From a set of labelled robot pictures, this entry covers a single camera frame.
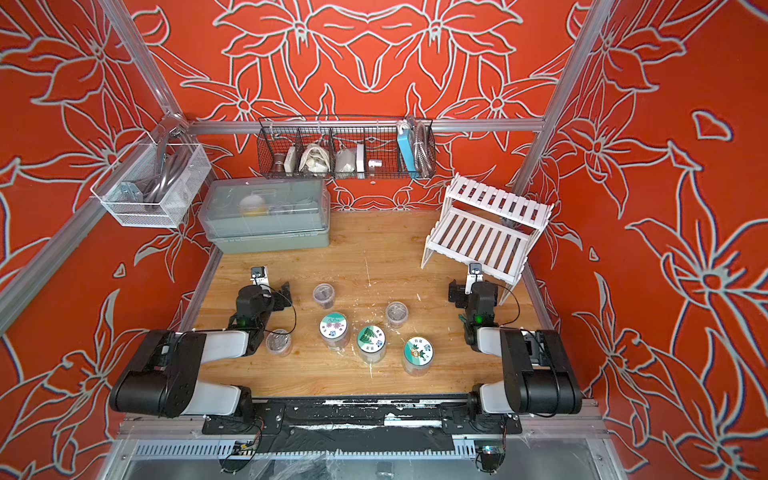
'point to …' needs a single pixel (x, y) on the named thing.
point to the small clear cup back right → (397, 313)
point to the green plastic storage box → (252, 214)
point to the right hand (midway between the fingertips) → (466, 278)
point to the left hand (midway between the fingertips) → (273, 282)
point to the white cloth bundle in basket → (315, 159)
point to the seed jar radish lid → (417, 355)
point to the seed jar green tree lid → (371, 345)
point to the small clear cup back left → (324, 294)
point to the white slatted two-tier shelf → (490, 226)
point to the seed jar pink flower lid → (333, 330)
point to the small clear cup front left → (278, 342)
